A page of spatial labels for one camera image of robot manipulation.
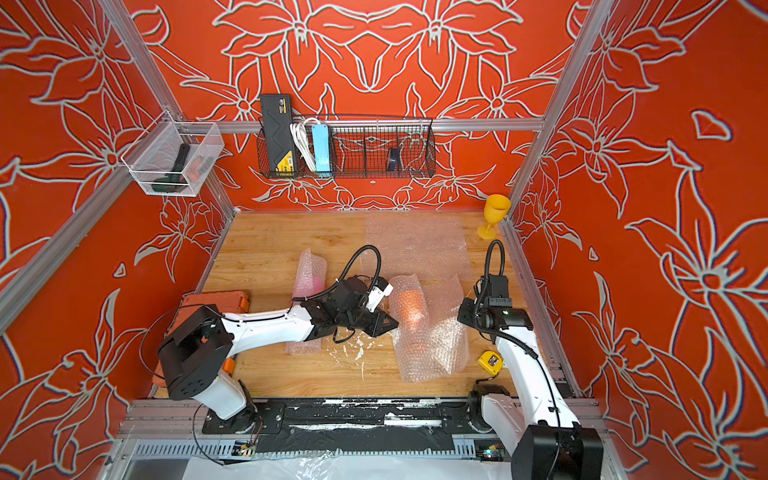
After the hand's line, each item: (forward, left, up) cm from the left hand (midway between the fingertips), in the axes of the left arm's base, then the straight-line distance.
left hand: (398, 324), depth 79 cm
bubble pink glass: (+13, +28, -1) cm, 31 cm away
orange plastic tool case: (+6, +53, -6) cm, 54 cm away
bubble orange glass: (-1, -10, -7) cm, 12 cm away
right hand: (+6, -17, -1) cm, 18 cm away
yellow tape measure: (-5, -26, -9) cm, 28 cm away
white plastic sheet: (-31, +14, -11) cm, 36 cm away
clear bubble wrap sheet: (+35, -11, -9) cm, 37 cm away
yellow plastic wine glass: (+42, -32, +5) cm, 53 cm away
